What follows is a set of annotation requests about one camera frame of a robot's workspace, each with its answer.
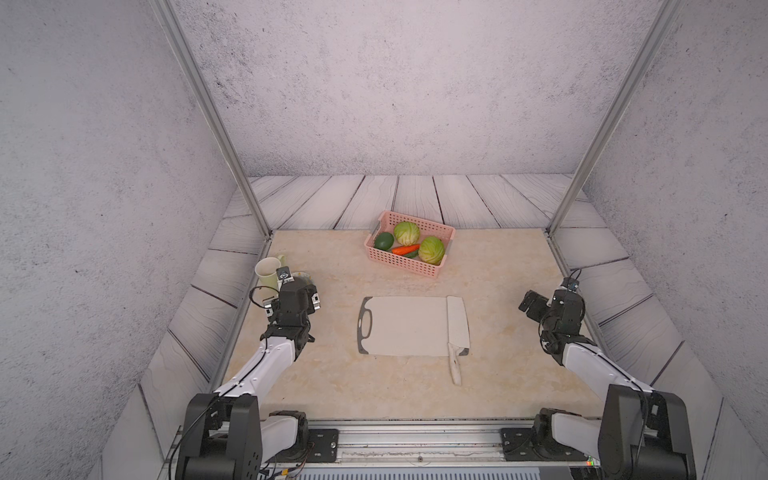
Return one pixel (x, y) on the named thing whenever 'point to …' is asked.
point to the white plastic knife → (457, 333)
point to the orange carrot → (404, 250)
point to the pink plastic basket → (410, 262)
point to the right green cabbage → (431, 250)
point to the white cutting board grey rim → (404, 326)
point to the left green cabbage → (407, 233)
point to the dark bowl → (307, 276)
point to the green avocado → (383, 241)
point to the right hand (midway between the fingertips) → (545, 297)
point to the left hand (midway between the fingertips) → (296, 291)
